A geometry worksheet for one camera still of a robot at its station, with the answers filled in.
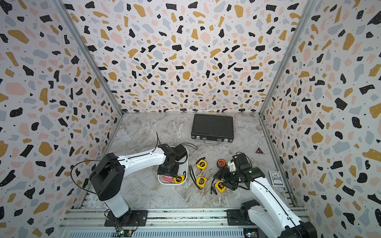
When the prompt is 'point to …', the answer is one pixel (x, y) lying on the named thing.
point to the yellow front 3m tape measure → (179, 179)
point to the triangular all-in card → (259, 150)
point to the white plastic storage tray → (183, 169)
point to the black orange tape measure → (221, 163)
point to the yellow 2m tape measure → (220, 186)
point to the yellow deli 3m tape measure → (201, 163)
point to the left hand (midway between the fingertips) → (173, 174)
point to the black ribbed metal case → (213, 129)
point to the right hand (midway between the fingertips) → (217, 179)
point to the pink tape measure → (166, 178)
